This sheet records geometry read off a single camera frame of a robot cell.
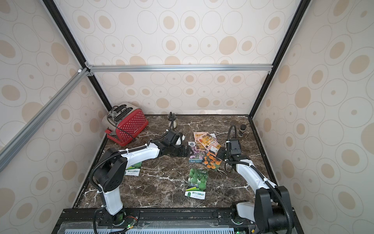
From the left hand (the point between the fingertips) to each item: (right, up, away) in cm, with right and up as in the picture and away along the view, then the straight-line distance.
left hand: (192, 153), depth 88 cm
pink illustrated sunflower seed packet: (+4, +3, +12) cm, 13 cm away
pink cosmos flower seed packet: (+4, -3, +9) cm, 10 cm away
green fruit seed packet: (+2, -19, -4) cm, 19 cm away
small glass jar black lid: (-15, +22, +18) cm, 32 cm away
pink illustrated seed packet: (+12, +4, +13) cm, 18 cm away
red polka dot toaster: (-43, +20, +5) cm, 48 cm away
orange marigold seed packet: (+12, -5, +5) cm, 13 cm away
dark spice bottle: (+35, +15, +13) cm, 40 cm away
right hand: (+21, 0, +2) cm, 21 cm away
